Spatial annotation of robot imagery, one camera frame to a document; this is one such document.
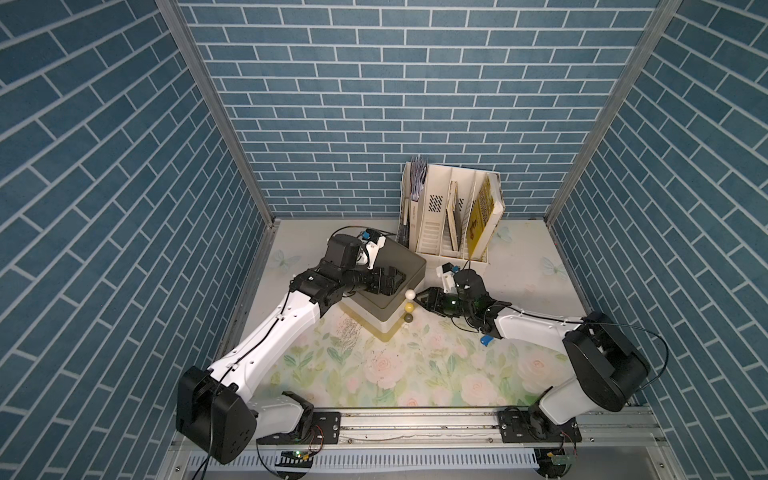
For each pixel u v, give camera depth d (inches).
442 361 33.4
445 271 32.4
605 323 18.7
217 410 14.9
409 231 36.8
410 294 30.8
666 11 27.6
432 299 30.9
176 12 27.5
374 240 26.8
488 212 35.9
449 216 38.9
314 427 28.5
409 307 33.0
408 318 35.0
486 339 34.7
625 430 29.4
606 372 17.5
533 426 26.2
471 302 27.2
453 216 38.6
